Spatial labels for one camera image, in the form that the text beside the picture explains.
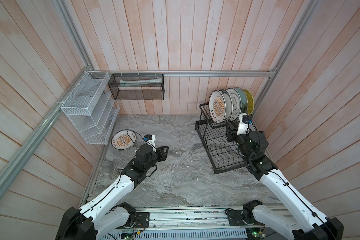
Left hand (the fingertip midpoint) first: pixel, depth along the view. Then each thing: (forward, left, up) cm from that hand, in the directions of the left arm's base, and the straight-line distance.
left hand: (167, 150), depth 79 cm
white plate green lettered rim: (+21, -34, +15) cm, 42 cm away
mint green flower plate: (+23, -43, +15) cm, 51 cm away
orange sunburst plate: (+19, +33, -17) cm, 42 cm away
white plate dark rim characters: (+22, -40, +12) cm, 47 cm away
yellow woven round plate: (+22, -46, +15) cm, 53 cm away
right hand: (+7, -32, +15) cm, 36 cm away
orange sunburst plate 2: (+24, -29, +10) cm, 39 cm away
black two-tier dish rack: (+7, -36, -17) cm, 40 cm away
